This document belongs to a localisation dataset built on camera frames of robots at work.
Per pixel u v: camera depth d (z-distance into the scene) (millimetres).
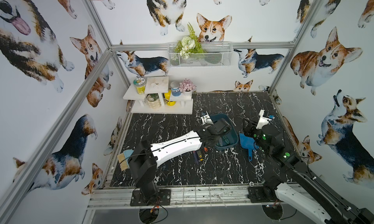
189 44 783
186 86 902
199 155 858
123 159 400
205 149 878
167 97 1010
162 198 734
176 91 951
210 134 574
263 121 641
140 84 948
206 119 700
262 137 550
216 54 926
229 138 927
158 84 972
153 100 1089
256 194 735
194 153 879
